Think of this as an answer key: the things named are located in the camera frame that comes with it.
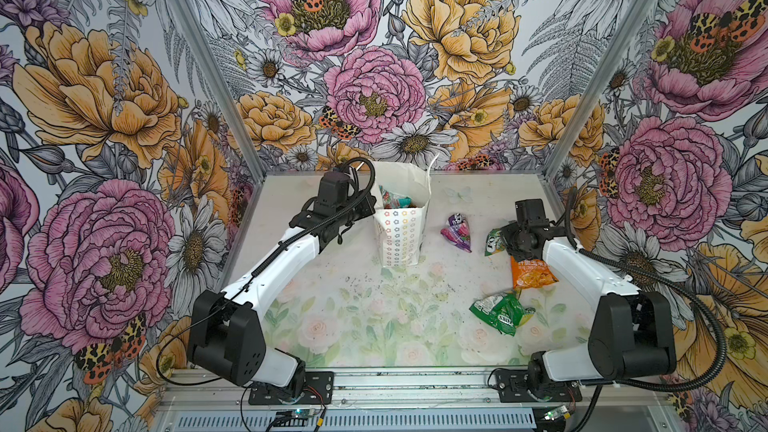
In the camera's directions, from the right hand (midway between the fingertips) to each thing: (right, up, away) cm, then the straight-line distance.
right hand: (501, 243), depth 90 cm
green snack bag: (-2, -18, -7) cm, 19 cm away
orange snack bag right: (+9, -9, +1) cm, 13 cm away
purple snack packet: (-11, +3, +7) cm, 13 cm away
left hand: (-37, +11, -7) cm, 39 cm away
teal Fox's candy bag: (-32, +13, +9) cm, 35 cm away
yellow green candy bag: (-2, +1, -1) cm, 3 cm away
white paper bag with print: (-30, +6, -10) cm, 32 cm away
